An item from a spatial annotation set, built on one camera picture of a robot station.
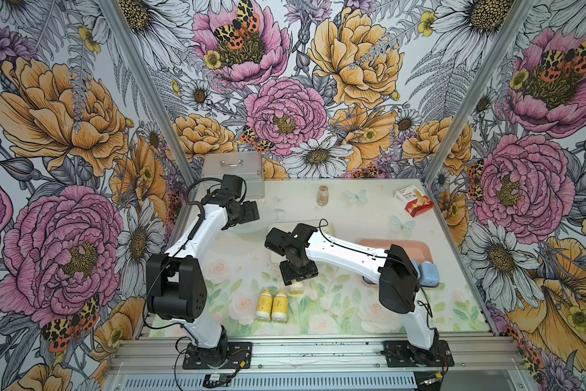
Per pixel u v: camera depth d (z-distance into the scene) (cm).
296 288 82
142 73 84
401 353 74
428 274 84
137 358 76
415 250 100
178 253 47
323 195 111
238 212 75
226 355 73
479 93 90
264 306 76
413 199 109
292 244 59
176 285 45
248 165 109
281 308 76
